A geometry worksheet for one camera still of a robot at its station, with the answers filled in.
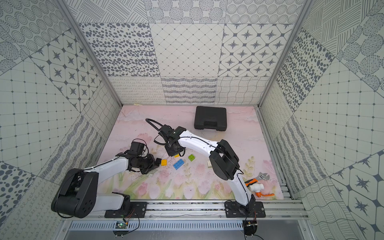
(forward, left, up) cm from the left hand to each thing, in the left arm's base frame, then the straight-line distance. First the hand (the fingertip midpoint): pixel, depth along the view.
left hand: (162, 166), depth 87 cm
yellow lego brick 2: (+2, -1, 0) cm, 2 cm away
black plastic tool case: (+36, -27, +3) cm, 46 cm away
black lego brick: (+3, +3, 0) cm, 4 cm away
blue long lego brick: (+2, -9, -1) cm, 10 cm away
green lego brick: (+6, -17, 0) cm, 18 cm away
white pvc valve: (-11, -53, +1) cm, 54 cm away
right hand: (+7, -8, +5) cm, 12 cm away
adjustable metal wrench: (-4, -59, -2) cm, 59 cm away
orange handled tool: (-14, -54, -1) cm, 55 cm away
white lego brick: (+2, -28, +1) cm, 28 cm away
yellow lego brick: (+2, -10, +11) cm, 14 cm away
